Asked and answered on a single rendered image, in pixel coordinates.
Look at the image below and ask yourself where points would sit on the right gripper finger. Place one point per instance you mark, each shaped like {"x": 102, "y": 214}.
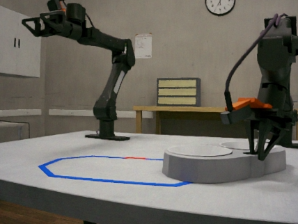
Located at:
{"x": 59, "y": 19}
{"x": 36, "y": 21}

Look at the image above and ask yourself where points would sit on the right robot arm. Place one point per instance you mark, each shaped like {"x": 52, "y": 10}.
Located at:
{"x": 104, "y": 108}

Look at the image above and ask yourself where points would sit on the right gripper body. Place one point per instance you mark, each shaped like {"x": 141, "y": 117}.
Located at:
{"x": 49, "y": 31}

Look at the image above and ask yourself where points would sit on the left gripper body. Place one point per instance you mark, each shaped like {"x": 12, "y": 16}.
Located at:
{"x": 269, "y": 102}

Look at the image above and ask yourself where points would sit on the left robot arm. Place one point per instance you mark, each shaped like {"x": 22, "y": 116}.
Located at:
{"x": 273, "y": 60}

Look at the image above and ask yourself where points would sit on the blue tape outline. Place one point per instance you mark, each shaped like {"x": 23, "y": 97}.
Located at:
{"x": 50, "y": 174}

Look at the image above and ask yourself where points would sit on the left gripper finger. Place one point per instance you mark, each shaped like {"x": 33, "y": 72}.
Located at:
{"x": 266, "y": 127}
{"x": 250, "y": 126}

